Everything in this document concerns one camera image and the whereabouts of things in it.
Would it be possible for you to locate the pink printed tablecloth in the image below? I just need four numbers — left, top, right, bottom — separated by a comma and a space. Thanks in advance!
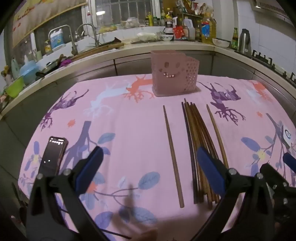
18, 74, 296, 241

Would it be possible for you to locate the white bowl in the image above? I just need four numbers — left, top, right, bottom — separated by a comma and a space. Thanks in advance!
212, 38, 231, 48

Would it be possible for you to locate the black gas stove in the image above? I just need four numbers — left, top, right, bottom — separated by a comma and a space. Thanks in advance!
235, 49, 296, 87

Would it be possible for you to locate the white plastic bag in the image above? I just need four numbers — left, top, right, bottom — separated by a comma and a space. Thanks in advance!
136, 32, 157, 42

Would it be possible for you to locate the dark sauce bottle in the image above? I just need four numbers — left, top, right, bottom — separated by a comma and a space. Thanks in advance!
165, 9, 175, 35

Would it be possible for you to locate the blue plastic basin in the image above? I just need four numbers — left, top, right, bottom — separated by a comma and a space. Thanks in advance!
20, 61, 40, 85

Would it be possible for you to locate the black frying pan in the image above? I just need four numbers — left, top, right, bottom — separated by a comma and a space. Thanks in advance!
36, 59, 63, 78

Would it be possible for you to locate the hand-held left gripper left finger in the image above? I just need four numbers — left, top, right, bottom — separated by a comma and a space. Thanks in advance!
25, 146, 109, 241

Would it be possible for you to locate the chrome faucet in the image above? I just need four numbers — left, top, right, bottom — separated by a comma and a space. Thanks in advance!
75, 23, 100, 48
48, 25, 78, 56

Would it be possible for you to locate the white plastic jug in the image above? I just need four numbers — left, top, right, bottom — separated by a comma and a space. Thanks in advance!
183, 19, 196, 40

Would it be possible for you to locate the black smartphone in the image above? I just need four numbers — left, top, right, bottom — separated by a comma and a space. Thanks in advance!
38, 136, 69, 180

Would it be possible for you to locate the small white device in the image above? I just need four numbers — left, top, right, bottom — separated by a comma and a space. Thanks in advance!
281, 125, 292, 149

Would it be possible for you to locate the blue detergent jug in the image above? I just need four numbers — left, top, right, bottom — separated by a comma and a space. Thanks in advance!
50, 28, 65, 52

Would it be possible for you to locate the bundle of brown chopsticks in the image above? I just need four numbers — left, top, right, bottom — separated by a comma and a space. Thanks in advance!
181, 98, 220, 210

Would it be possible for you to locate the pink plastic utensil holder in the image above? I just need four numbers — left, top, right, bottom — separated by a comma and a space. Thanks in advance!
151, 50, 200, 97

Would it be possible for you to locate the green plastic basin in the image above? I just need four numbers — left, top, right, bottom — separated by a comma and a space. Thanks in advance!
5, 76, 25, 98

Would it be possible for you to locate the steel range hood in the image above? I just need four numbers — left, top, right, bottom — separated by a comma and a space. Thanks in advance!
252, 0, 296, 26

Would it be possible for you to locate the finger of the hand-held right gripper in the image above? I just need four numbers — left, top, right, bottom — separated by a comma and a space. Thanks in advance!
282, 152, 296, 174

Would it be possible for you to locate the barred window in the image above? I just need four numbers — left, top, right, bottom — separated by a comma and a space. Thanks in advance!
89, 0, 163, 29

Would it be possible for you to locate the yellow cooking oil bottle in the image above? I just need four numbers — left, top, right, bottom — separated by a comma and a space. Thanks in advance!
201, 12, 217, 45

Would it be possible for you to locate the long wooden chopstick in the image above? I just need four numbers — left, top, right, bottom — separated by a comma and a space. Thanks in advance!
206, 104, 229, 169
163, 105, 185, 208

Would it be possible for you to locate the red packet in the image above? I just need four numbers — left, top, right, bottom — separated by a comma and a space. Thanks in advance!
173, 25, 185, 39

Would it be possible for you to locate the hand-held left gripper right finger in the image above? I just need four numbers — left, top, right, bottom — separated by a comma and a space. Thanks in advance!
194, 146, 275, 241

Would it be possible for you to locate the green glass bottle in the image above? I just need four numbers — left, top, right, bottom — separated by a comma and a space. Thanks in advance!
232, 27, 239, 49

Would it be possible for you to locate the steel kettle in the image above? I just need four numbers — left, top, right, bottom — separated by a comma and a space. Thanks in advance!
239, 29, 252, 55

